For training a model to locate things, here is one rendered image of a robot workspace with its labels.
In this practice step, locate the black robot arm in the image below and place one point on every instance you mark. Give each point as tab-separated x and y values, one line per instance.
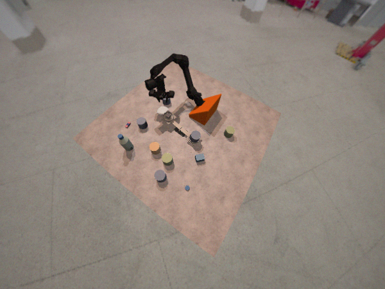
183	62

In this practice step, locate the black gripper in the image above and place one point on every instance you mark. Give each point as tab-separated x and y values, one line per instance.
169	94

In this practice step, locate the olive-yellow cylinder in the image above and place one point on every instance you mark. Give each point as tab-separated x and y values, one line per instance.
167	159
229	131

